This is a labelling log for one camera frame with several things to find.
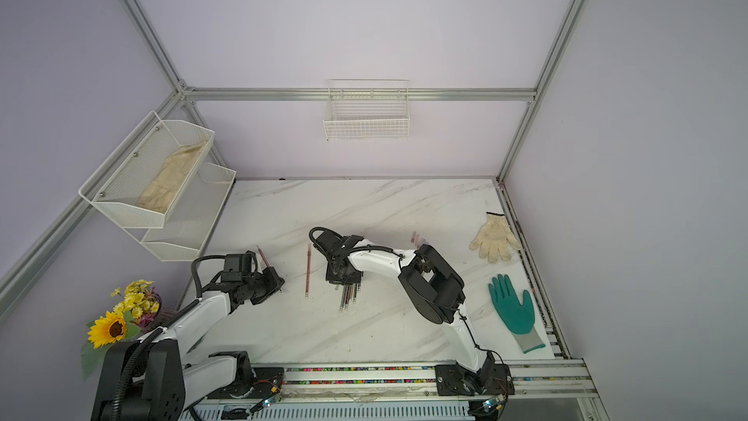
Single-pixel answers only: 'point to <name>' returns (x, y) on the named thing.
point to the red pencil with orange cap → (308, 270)
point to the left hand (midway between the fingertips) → (284, 284)
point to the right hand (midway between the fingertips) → (340, 282)
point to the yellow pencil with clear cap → (352, 292)
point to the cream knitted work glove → (495, 238)
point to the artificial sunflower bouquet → (136, 305)
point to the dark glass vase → (163, 316)
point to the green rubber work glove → (517, 319)
